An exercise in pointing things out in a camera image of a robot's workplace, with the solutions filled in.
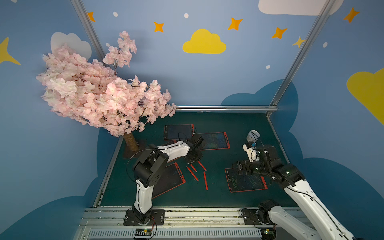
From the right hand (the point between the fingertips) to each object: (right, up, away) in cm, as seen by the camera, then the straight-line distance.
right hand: (241, 162), depth 75 cm
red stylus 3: (-25, -10, +14) cm, 31 cm away
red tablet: (-37, +14, +36) cm, 53 cm away
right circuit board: (+13, -35, -2) cm, 37 cm away
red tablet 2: (-10, +8, +29) cm, 32 cm away
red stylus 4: (-18, -13, +11) cm, 25 cm away
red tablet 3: (+2, -15, +11) cm, 18 cm away
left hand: (-20, -1, +20) cm, 28 cm away
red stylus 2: (-25, -7, +16) cm, 30 cm away
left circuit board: (-50, -34, -2) cm, 61 cm away
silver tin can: (+17, +12, +27) cm, 34 cm away
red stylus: (-20, -5, +18) cm, 28 cm away
